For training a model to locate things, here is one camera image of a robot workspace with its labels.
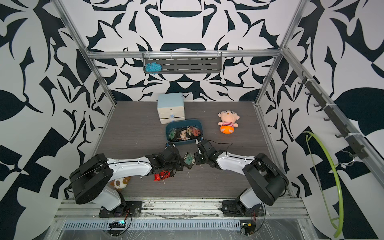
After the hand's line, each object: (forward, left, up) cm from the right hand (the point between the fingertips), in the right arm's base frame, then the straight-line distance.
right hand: (194, 154), depth 91 cm
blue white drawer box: (+27, +15, +12) cm, 33 cm away
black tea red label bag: (+15, -1, +1) cm, 15 cm away
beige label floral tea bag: (+11, +7, +3) cm, 14 cm away
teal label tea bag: (+13, +14, +3) cm, 19 cm away
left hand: (-4, +8, +1) cm, 8 cm away
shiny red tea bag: (-12, +17, +1) cm, 21 cm away
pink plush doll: (+23, -23, +5) cm, 33 cm away
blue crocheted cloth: (+41, +24, +33) cm, 58 cm away
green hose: (-32, -48, +27) cm, 63 cm away
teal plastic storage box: (+22, +7, +1) cm, 23 cm away
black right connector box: (-35, -25, -3) cm, 43 cm away
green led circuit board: (-34, +38, -4) cm, 51 cm away
